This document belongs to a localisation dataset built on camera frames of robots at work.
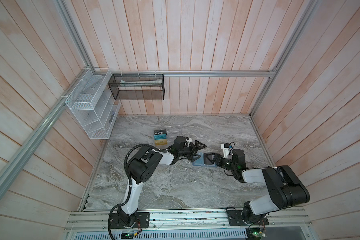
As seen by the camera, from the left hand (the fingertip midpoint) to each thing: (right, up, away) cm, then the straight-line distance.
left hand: (205, 152), depth 90 cm
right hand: (+3, -3, +2) cm, 5 cm away
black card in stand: (-29, +12, +11) cm, 33 cm away
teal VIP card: (-28, +9, +11) cm, 31 cm away
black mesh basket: (-41, +41, 0) cm, 58 cm away
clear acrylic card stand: (-32, +15, +17) cm, 39 cm away
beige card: (-28, +6, +11) cm, 31 cm away
